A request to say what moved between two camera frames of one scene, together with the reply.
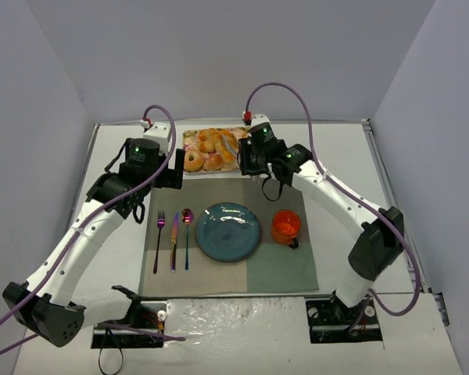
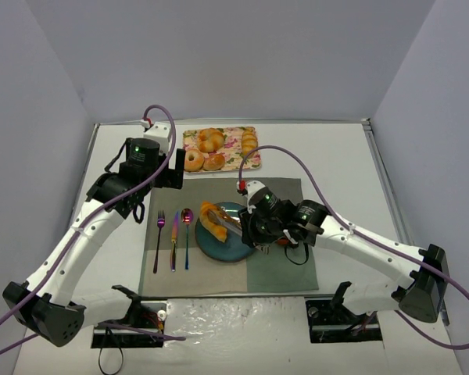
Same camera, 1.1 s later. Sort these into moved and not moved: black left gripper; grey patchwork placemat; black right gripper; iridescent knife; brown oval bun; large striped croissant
Moved: black right gripper; large striped croissant
Not moved: black left gripper; iridescent knife; brown oval bun; grey patchwork placemat
